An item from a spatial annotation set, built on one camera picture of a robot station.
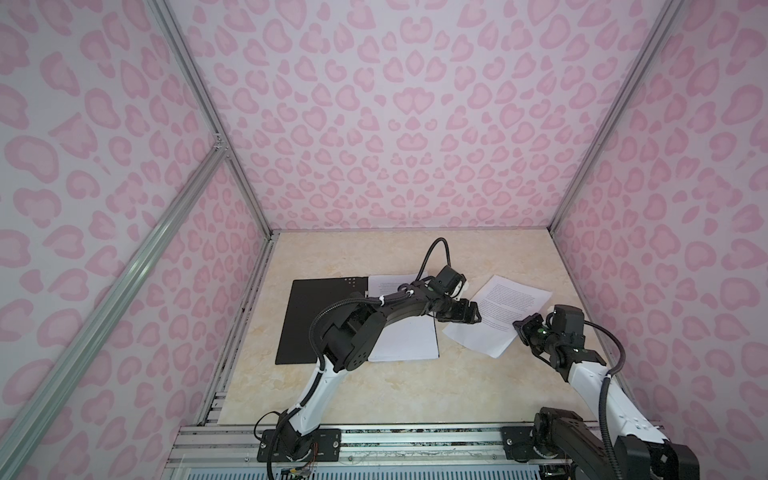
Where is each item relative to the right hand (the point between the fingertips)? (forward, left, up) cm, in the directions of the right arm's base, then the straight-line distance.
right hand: (513, 317), depth 85 cm
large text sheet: (-2, +30, -11) cm, 32 cm away
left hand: (+3, +9, -4) cm, 11 cm away
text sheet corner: (+8, 0, -7) cm, 11 cm away
